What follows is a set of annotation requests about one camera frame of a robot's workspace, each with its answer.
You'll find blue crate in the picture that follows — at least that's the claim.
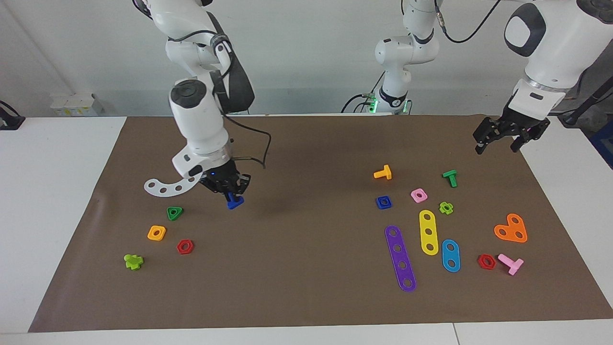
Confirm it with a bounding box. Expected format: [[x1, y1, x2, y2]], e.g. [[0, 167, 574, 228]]
[[588, 120, 613, 169]]

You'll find yellow three-hole plastic plate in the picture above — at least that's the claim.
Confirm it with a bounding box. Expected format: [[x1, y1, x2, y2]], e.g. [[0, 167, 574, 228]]
[[419, 209, 439, 256]]

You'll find white storage box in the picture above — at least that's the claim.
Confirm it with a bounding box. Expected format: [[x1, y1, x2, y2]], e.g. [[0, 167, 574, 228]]
[[50, 92, 103, 117]]

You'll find brown table mat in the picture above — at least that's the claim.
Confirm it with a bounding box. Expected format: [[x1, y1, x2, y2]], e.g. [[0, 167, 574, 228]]
[[28, 114, 613, 333]]

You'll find black clamp mount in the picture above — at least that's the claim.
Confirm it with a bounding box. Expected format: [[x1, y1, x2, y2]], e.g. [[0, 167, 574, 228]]
[[0, 101, 25, 131]]

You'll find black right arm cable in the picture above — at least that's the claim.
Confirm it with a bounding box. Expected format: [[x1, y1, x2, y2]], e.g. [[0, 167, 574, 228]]
[[168, 30, 272, 170]]

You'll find black base power cable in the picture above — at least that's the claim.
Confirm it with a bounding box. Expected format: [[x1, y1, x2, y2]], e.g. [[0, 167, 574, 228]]
[[341, 71, 386, 114]]

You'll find pink plastic screw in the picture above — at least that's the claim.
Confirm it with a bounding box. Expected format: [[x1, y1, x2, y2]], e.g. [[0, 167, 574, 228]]
[[498, 253, 524, 276]]

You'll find orange heart-shaped plastic plate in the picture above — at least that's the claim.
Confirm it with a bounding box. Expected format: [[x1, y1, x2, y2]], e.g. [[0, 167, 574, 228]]
[[494, 213, 528, 243]]

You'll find blue two-hole plastic plate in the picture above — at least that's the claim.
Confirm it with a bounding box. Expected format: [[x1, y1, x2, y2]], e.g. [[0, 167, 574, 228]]
[[441, 239, 461, 273]]

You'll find black stand pole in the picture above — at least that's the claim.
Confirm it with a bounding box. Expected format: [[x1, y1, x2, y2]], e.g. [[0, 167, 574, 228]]
[[558, 77, 613, 127]]

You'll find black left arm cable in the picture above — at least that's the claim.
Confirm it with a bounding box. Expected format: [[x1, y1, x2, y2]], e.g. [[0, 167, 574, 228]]
[[433, 0, 501, 44]]

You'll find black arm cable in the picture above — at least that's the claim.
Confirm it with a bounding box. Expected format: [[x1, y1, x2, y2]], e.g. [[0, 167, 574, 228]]
[[433, 0, 501, 44], [168, 30, 272, 170]]

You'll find purple four-hole plastic plate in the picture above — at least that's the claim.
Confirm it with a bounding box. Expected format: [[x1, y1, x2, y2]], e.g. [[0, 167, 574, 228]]
[[385, 225, 417, 292]]

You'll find white curved five-hole plate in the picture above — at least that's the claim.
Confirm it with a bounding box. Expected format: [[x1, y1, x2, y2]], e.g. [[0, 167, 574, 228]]
[[144, 170, 202, 197]]

